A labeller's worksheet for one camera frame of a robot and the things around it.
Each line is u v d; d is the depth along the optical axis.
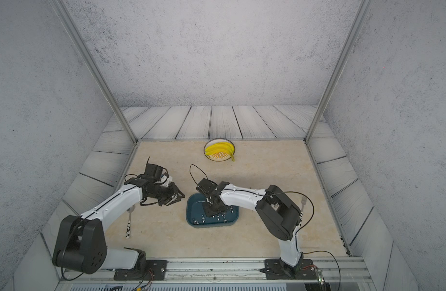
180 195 0.82
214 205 0.76
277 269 0.73
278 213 0.48
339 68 0.87
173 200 0.78
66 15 0.72
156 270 0.73
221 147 1.11
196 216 0.88
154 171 0.71
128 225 0.83
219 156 1.11
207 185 0.71
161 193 0.73
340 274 0.70
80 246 0.42
